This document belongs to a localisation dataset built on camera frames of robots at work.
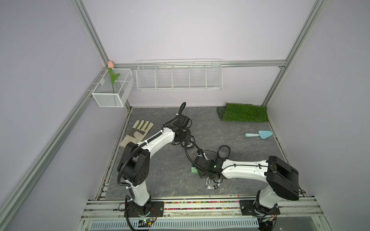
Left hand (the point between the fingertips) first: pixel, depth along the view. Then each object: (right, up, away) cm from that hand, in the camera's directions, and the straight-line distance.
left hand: (187, 137), depth 90 cm
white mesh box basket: (-47, +26, -11) cm, 55 cm away
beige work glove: (-37, +1, +13) cm, 39 cm away
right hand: (+9, -17, -5) cm, 20 cm away
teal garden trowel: (+54, +1, +12) cm, 56 cm away
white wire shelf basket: (-6, +43, +8) cm, 44 cm away
